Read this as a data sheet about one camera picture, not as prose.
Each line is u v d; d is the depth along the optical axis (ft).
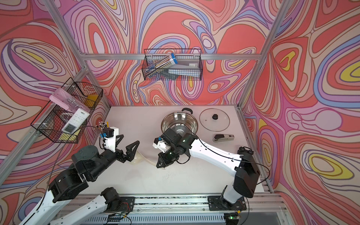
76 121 2.26
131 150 1.70
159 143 2.21
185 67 2.88
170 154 2.02
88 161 1.35
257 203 2.47
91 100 2.57
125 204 2.41
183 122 3.21
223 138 3.15
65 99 2.30
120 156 1.72
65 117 2.30
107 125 2.83
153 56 2.89
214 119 3.55
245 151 2.77
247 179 1.33
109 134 1.60
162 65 2.57
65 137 2.40
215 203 2.35
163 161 1.99
